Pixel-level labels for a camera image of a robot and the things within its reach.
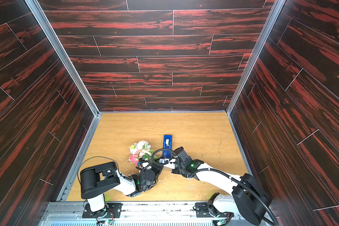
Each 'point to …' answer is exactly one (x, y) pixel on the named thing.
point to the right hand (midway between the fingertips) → (174, 158)
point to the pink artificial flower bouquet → (140, 150)
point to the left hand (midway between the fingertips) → (166, 160)
